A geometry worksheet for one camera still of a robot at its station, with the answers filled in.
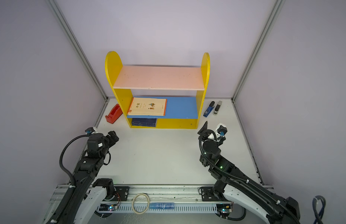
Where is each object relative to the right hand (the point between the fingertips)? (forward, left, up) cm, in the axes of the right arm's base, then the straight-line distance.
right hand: (210, 127), depth 72 cm
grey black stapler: (+32, -15, -21) cm, 41 cm away
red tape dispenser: (+27, +64, -19) cm, 72 cm away
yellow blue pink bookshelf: (+32, +27, -9) cm, 43 cm away
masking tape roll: (-34, +39, -24) cm, 58 cm away
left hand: (+2, +57, -8) cm, 58 cm away
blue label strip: (-32, +27, -22) cm, 47 cm away
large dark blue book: (+18, +41, -19) cm, 49 cm away
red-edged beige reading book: (+25, +38, -9) cm, 46 cm away
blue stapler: (+32, -9, -23) cm, 40 cm away
